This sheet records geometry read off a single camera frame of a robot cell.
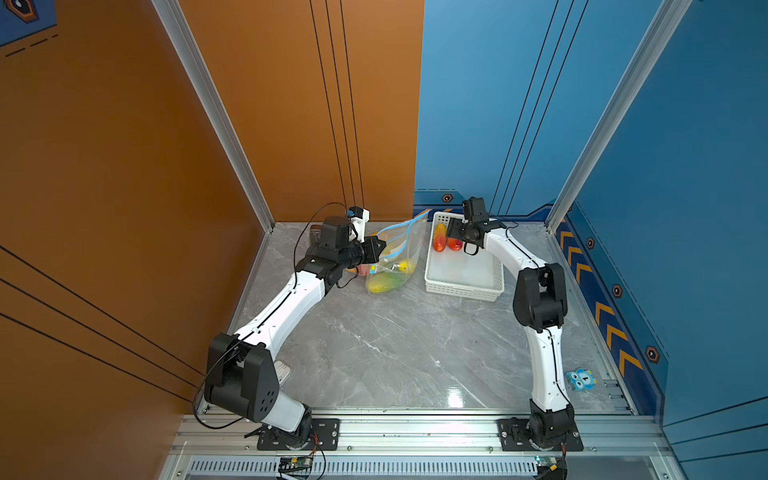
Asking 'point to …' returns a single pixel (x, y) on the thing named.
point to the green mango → (384, 282)
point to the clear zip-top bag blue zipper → (400, 257)
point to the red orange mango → (440, 237)
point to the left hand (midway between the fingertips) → (386, 239)
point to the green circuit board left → (296, 461)
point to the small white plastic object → (282, 371)
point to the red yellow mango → (454, 244)
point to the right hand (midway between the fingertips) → (457, 228)
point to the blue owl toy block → (581, 379)
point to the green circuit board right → (551, 462)
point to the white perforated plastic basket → (457, 274)
